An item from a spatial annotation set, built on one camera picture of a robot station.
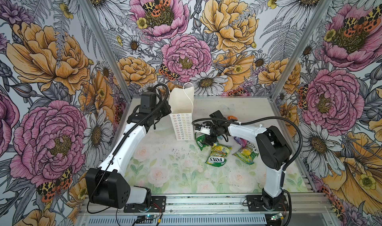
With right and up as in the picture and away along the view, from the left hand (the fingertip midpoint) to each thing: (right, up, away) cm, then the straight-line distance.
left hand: (170, 110), depth 81 cm
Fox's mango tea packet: (+42, -24, +4) cm, 49 cm away
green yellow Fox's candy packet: (+26, -25, +4) cm, 36 cm away
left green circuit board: (-11, -52, -8) cm, 54 cm away
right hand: (+20, -17, +14) cm, 30 cm away
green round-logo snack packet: (+16, -17, +11) cm, 26 cm away
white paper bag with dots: (+4, +3, +24) cm, 24 cm away
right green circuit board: (+52, -50, -9) cm, 72 cm away
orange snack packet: (+37, -5, +20) cm, 43 cm away
